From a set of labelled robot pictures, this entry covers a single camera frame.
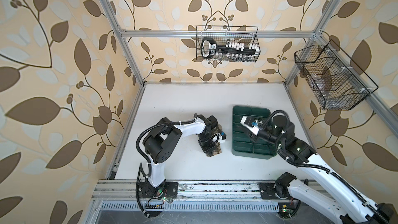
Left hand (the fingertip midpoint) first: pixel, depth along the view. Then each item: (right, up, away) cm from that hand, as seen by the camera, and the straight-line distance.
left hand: (212, 153), depth 85 cm
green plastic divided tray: (+17, +6, -3) cm, 18 cm away
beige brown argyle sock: (+3, +2, 0) cm, 4 cm away
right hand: (+13, +20, -14) cm, 28 cm away
